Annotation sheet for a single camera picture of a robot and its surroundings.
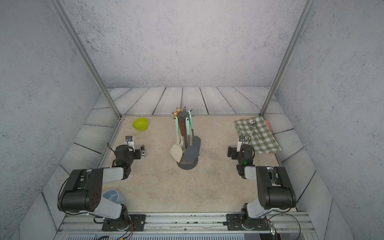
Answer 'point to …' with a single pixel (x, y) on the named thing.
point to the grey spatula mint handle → (191, 153)
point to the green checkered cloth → (257, 134)
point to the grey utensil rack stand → (185, 164)
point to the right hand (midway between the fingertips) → (239, 145)
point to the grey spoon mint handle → (196, 140)
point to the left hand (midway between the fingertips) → (138, 145)
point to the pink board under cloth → (268, 124)
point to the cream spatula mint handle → (177, 150)
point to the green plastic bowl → (140, 124)
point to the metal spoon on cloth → (252, 123)
